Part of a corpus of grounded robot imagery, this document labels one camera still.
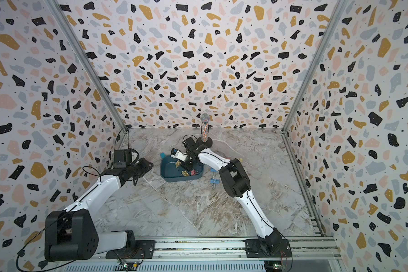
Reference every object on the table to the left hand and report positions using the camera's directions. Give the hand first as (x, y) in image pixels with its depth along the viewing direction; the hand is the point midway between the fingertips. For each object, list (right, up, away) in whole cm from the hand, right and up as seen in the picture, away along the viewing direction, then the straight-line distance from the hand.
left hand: (153, 163), depth 88 cm
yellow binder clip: (+10, -1, +11) cm, 15 cm away
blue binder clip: (+32, -10, +7) cm, 34 cm away
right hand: (+13, -2, +14) cm, 19 cm away
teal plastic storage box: (+6, -7, +12) cm, 15 cm away
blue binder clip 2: (+31, -1, -16) cm, 35 cm away
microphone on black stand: (+26, +13, +18) cm, 34 cm away
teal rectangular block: (-1, +3, +19) cm, 19 cm away
